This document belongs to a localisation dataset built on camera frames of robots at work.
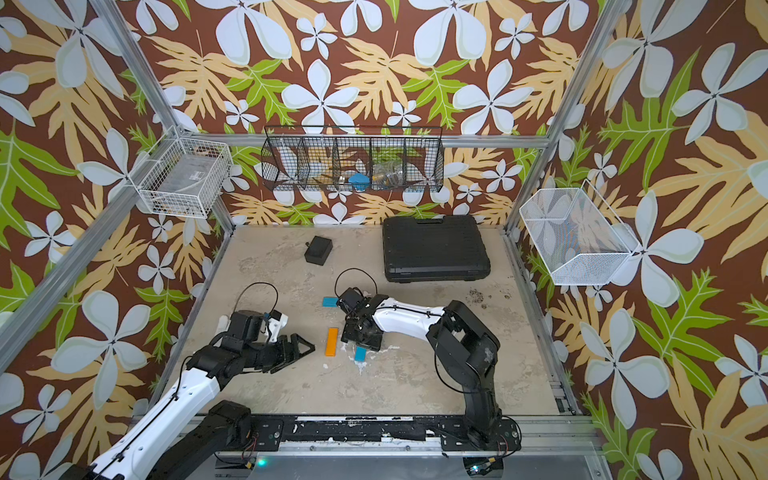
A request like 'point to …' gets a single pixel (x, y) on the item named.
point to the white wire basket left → (182, 177)
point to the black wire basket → (353, 158)
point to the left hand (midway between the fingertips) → (309, 349)
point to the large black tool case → (433, 248)
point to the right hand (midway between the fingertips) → (352, 343)
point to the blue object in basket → (359, 181)
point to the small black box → (318, 250)
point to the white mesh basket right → (577, 236)
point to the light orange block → (331, 343)
